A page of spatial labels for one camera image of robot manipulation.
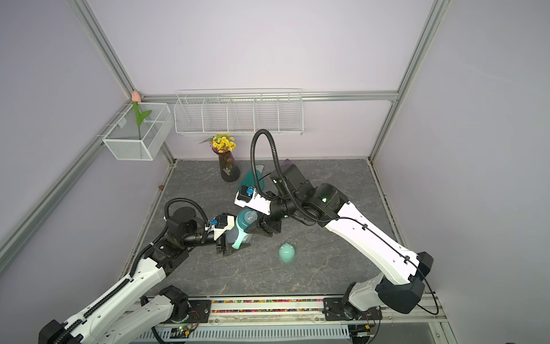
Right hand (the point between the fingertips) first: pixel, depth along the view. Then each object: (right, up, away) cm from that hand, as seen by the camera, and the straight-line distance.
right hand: (250, 216), depth 61 cm
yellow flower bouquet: (-18, +27, +33) cm, 46 cm away
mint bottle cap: (+11, -18, +22) cm, 30 cm away
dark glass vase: (-17, +15, +44) cm, 50 cm away
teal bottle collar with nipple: (0, 0, -4) cm, 4 cm away
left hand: (-2, -6, +7) cm, 10 cm away
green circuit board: (-26, -42, +11) cm, 51 cm away
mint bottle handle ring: (-2, -5, -3) cm, 7 cm away
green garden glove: (-10, +10, +55) cm, 57 cm away
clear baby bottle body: (-7, -7, +5) cm, 11 cm away
